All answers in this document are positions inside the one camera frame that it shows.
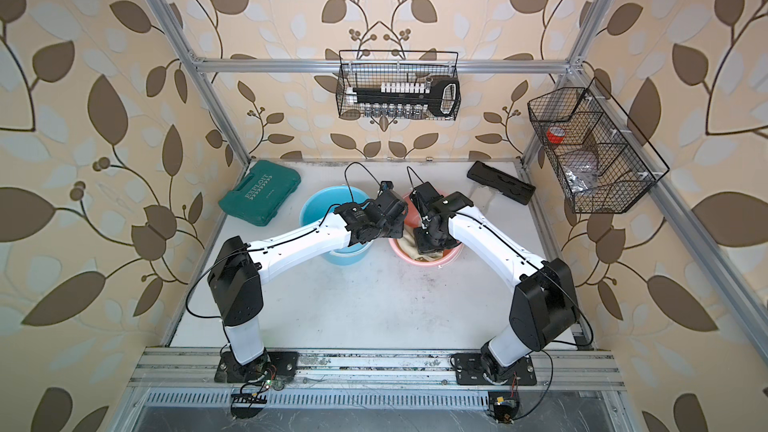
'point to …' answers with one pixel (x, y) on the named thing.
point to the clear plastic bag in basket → (580, 177)
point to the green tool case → (264, 188)
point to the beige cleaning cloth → (408, 243)
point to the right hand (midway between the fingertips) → (428, 246)
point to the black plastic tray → (507, 184)
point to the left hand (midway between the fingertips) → (394, 219)
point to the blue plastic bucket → (321, 203)
